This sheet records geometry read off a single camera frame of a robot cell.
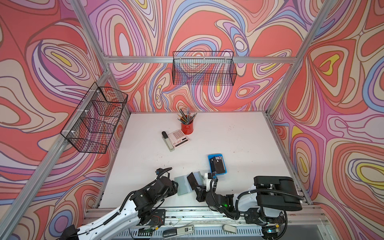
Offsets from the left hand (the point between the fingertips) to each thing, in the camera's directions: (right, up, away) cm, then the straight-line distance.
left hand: (179, 185), depth 82 cm
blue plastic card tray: (+19, +14, +12) cm, 26 cm away
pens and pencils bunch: (+3, +38, +22) cm, 44 cm away
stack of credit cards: (+22, +10, +5) cm, 24 cm away
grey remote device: (-2, -14, -16) cm, 22 cm away
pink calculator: (-3, +25, +20) cm, 32 cm away
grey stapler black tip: (-9, +22, +17) cm, 29 cm away
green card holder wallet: (+3, 0, +3) cm, 5 cm away
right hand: (+8, -2, -1) cm, 9 cm away
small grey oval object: (+24, -14, -14) cm, 31 cm away
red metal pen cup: (+3, +31, +21) cm, 38 cm away
